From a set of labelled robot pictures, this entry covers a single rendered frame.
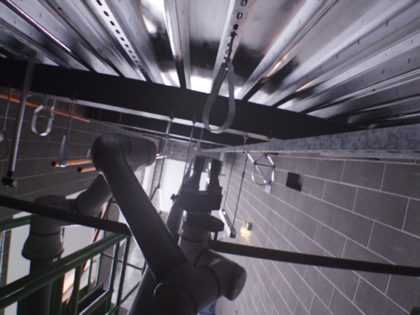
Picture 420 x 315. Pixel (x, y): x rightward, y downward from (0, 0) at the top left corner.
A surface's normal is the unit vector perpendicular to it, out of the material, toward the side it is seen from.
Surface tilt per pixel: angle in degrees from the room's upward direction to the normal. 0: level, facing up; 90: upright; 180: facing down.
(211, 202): 90
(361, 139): 90
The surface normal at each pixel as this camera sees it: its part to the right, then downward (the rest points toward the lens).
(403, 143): -0.98, -0.19
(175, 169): 0.03, 0.01
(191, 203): 0.63, 0.13
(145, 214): 0.17, -0.76
